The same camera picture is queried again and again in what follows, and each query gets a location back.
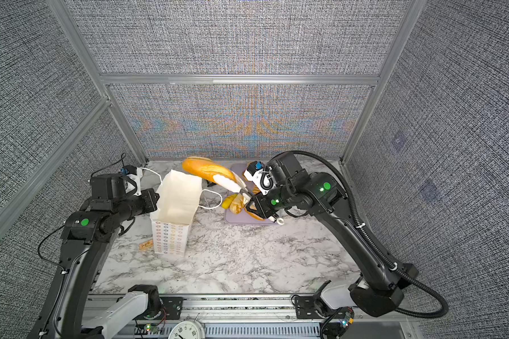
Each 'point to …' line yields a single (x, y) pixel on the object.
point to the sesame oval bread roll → (254, 215)
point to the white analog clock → (189, 329)
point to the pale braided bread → (237, 205)
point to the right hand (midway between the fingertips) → (252, 202)
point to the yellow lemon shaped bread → (228, 200)
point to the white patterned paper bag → (173, 211)
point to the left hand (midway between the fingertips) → (159, 194)
